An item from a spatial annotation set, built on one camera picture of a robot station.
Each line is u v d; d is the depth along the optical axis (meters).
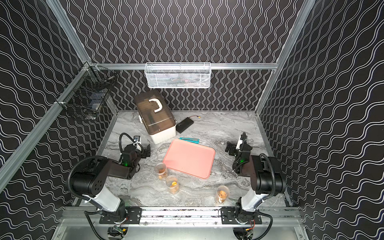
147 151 0.89
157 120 0.99
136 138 0.82
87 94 0.92
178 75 1.26
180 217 0.76
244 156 0.74
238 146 0.86
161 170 0.84
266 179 0.47
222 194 0.76
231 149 0.88
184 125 1.09
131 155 0.73
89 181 0.46
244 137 0.79
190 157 0.96
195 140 1.03
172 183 0.82
